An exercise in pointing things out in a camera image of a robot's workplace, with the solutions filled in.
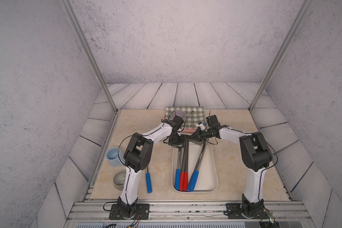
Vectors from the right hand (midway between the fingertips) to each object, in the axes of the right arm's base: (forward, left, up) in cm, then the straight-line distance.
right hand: (189, 137), depth 92 cm
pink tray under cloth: (+11, 0, -8) cm, 14 cm away
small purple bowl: (+30, +7, -8) cm, 31 cm away
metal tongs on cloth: (+31, -5, -8) cm, 32 cm away
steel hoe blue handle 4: (-27, +24, -9) cm, 37 cm away
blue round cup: (-11, +48, -1) cm, 49 cm away
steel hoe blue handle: (-24, -2, -3) cm, 24 cm away
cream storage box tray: (-23, -10, -11) cm, 27 cm away
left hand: (-4, +3, -5) cm, 7 cm away
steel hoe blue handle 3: (-20, +7, -4) cm, 21 cm away
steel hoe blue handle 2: (-14, -5, -8) cm, 17 cm away
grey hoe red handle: (-23, +3, -7) cm, 24 cm away
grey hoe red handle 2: (-21, +5, -5) cm, 22 cm away
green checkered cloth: (+28, -5, -9) cm, 30 cm away
